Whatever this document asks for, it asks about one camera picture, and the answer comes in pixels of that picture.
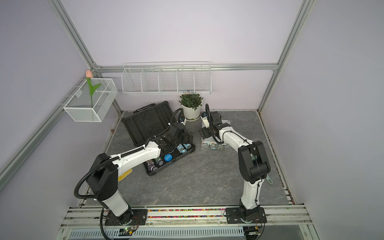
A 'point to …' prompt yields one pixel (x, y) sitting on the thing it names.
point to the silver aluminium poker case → (209, 143)
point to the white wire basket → (79, 107)
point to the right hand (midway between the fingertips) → (207, 128)
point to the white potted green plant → (191, 104)
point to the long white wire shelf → (167, 78)
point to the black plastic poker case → (147, 122)
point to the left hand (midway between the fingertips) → (186, 132)
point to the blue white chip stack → (183, 148)
